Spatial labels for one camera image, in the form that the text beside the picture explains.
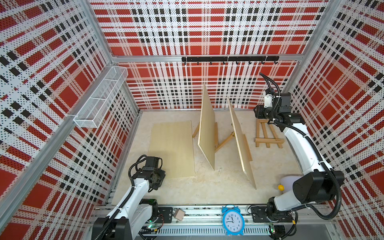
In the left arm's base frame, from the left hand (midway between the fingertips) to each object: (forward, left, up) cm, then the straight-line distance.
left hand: (165, 175), depth 87 cm
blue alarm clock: (-23, -36, +2) cm, 43 cm away
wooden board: (+23, -1, -1) cm, 23 cm away
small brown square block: (-20, -10, +1) cm, 22 cm away
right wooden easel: (+19, -52, -1) cm, 56 cm away
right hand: (+26, -53, +29) cm, 66 cm away
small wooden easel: (+24, -67, -1) cm, 71 cm away
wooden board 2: (+20, -24, +7) cm, 32 cm away
